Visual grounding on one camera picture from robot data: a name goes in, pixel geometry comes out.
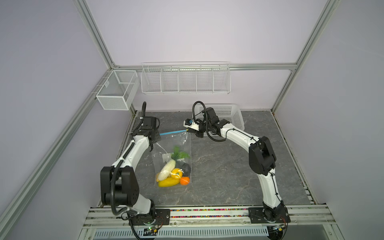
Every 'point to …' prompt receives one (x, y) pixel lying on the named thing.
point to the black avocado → (186, 169)
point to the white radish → (166, 170)
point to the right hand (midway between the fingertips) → (189, 128)
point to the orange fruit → (184, 180)
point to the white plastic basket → (230, 112)
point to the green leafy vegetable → (177, 154)
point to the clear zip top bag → (163, 149)
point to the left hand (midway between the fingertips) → (153, 139)
